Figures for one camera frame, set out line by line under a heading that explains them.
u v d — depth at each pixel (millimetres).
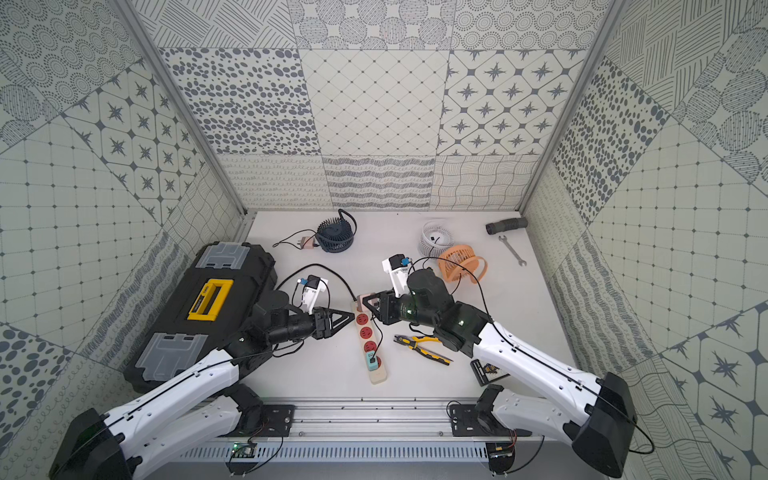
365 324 881
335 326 691
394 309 610
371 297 675
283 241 1016
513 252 1086
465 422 732
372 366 764
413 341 852
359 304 689
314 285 699
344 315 759
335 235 1049
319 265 1041
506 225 1111
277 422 737
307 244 1061
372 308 671
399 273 637
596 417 390
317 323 655
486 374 800
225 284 794
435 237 1047
